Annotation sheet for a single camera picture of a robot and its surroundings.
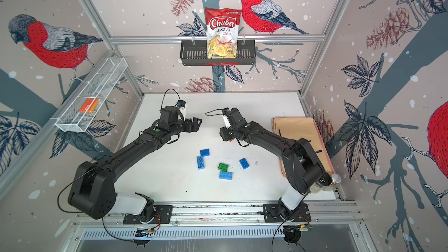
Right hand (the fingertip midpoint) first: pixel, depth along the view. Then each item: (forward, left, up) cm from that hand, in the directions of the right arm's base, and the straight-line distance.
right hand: (223, 131), depth 90 cm
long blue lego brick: (-13, +12, -9) cm, 20 cm away
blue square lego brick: (-14, -11, -9) cm, 19 cm away
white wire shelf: (+12, +62, +21) cm, 66 cm away
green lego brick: (-15, -1, -10) cm, 18 cm away
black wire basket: (+35, +17, +25) cm, 46 cm away
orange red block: (-6, +53, +26) cm, 59 cm away
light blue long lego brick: (-20, -2, -9) cm, 22 cm away
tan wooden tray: (+10, -49, -10) cm, 51 cm away
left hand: (+3, +13, +8) cm, 16 cm away
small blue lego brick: (-8, +10, -9) cm, 15 cm away
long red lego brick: (-8, -5, +5) cm, 11 cm away
